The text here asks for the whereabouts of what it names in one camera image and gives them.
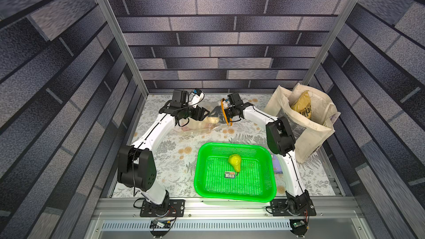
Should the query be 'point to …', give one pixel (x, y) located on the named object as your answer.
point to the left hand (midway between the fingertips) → (204, 108)
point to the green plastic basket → (254, 181)
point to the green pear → (235, 160)
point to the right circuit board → (299, 223)
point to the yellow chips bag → (302, 104)
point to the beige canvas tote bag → (309, 133)
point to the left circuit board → (160, 224)
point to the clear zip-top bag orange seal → (217, 119)
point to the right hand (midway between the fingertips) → (210, 116)
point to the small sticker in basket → (231, 175)
